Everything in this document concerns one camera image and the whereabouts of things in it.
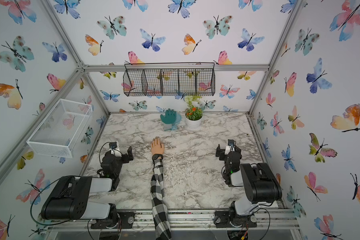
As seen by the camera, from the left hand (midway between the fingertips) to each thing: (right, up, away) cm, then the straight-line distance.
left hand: (123, 146), depth 90 cm
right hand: (+64, +1, +1) cm, 64 cm away
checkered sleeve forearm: (+26, -32, -21) cm, 46 cm away
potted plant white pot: (+42, +20, +8) cm, 47 cm away
